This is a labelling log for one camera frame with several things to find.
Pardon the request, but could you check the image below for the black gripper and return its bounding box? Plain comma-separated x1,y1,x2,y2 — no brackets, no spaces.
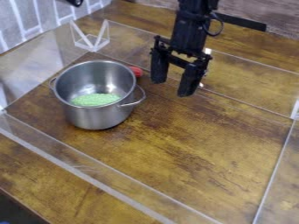
151,10,211,97

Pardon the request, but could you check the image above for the green textured object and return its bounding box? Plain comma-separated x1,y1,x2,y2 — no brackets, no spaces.
71,94,120,107

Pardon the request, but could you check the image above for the black wall strip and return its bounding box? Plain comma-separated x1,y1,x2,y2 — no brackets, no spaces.
216,13,267,32

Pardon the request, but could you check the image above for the clear acrylic corner bracket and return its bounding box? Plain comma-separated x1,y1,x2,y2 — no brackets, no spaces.
69,20,109,53

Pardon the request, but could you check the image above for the black cable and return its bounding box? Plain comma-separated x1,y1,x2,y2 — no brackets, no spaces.
201,10,225,38

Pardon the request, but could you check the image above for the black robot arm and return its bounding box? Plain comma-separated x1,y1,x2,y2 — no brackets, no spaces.
151,0,224,97

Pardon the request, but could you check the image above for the small red object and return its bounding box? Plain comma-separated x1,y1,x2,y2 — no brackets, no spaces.
129,66,144,77

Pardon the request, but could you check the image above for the silver metal pot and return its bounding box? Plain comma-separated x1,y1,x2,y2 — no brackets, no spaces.
49,59,145,130

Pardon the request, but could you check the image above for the clear acrylic barrier wall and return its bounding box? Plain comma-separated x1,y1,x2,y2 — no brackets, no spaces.
0,20,299,224

